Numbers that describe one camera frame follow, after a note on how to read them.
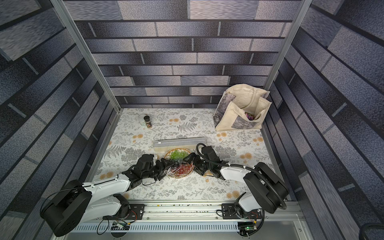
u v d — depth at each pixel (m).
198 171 0.79
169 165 0.82
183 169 0.85
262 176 0.43
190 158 0.78
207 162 0.70
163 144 0.92
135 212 0.74
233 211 0.74
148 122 1.04
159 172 0.76
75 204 0.42
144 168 0.68
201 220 0.74
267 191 0.43
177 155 0.91
